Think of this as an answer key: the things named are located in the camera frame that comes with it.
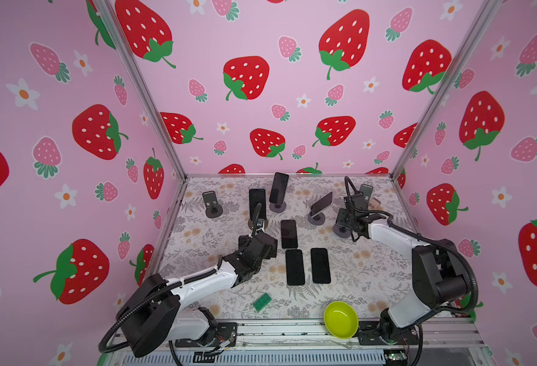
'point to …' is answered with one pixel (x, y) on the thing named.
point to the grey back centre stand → (278, 207)
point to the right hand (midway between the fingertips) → (344, 215)
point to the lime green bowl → (341, 319)
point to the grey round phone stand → (342, 232)
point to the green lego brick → (262, 302)
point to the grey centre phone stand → (317, 219)
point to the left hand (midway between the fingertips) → (263, 237)
